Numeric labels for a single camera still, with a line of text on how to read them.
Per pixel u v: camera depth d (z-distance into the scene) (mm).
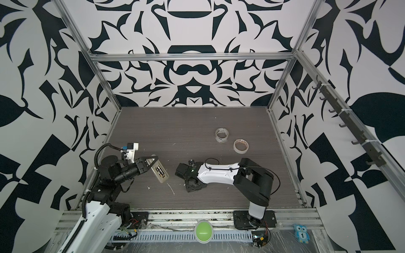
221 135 1042
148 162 708
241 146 996
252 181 459
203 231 700
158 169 714
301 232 701
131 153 684
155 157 721
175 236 712
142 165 657
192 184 627
